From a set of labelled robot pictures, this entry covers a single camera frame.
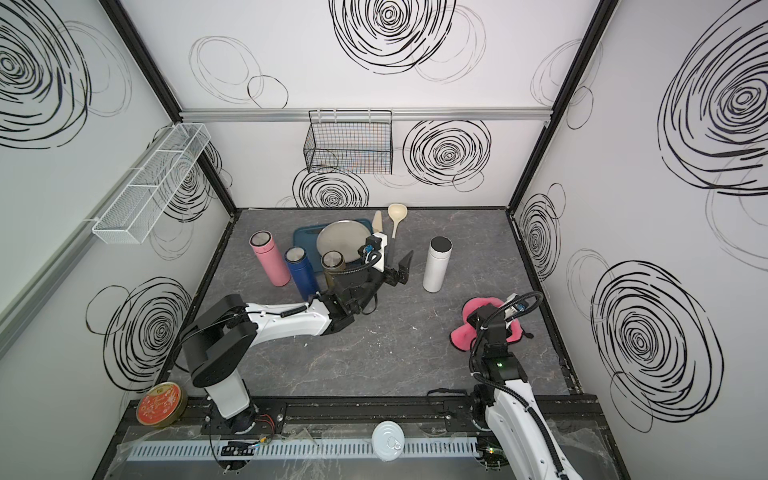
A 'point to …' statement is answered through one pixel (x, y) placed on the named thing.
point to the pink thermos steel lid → (262, 241)
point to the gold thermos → (335, 267)
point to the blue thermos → (302, 271)
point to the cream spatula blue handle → (377, 226)
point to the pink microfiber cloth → (463, 336)
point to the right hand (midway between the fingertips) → (489, 306)
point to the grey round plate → (344, 237)
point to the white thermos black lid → (436, 263)
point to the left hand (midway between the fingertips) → (400, 248)
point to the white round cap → (388, 440)
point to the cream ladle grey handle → (397, 212)
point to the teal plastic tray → (307, 237)
